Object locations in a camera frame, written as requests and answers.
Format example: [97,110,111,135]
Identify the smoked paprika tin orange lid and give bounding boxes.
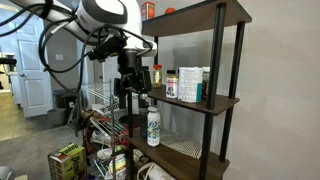
[140,1,156,22]

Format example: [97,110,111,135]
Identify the white panel door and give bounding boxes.
[6,9,54,119]

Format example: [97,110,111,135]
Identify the white box black print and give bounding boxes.
[90,100,122,117]

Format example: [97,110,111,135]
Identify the chrome wire rack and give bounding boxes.
[77,79,132,180]

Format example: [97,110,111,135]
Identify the black camera on stand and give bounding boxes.
[0,57,18,66]

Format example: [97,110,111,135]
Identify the black cable bundle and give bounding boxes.
[0,0,154,95]

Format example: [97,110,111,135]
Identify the white cylindrical canister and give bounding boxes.
[177,66,204,104]

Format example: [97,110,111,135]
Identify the green cardboard box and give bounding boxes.
[47,142,88,180]

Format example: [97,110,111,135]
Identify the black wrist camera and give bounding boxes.
[88,35,128,64]

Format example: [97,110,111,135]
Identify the dark grey tumbler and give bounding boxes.
[139,94,150,139]

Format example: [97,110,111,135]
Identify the grey bin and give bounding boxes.
[47,107,68,127]

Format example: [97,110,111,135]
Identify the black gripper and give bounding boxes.
[113,49,153,98]

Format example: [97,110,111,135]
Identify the dark wood black-pole shelf unit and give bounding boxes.
[126,0,253,180]

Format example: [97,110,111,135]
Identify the white mesh mat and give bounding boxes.
[159,131,203,160]

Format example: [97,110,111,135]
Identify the red-lid dark jar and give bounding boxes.
[201,66,211,101]

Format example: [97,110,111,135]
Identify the black round bowl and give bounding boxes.
[118,113,142,130]

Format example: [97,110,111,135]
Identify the orange-lid yellow spice jar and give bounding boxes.
[152,64,163,89]

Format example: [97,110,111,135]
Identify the white rounded object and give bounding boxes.
[0,165,15,180]

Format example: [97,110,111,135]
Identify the white bag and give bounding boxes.
[135,161,177,180]

